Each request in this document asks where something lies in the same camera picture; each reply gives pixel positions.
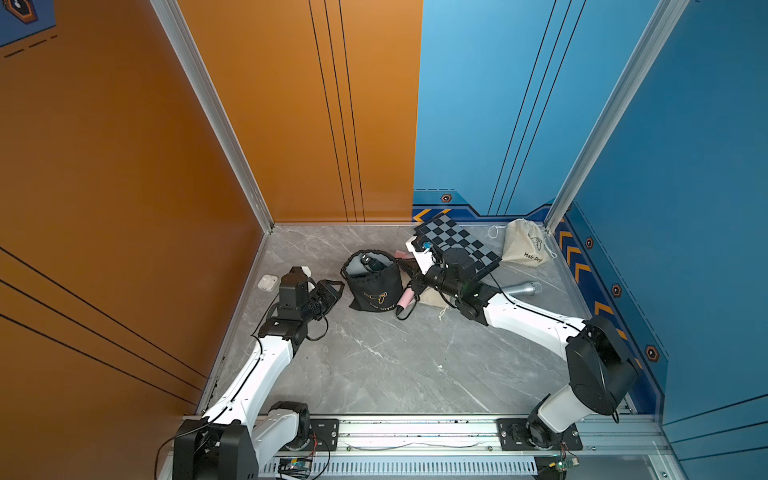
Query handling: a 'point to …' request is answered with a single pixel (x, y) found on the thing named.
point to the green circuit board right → (562, 465)
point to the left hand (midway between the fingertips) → (344, 281)
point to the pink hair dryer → (408, 295)
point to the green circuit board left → (299, 467)
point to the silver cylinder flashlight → (526, 288)
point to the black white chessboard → (447, 233)
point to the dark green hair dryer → (370, 263)
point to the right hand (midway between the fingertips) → (403, 260)
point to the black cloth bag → (372, 290)
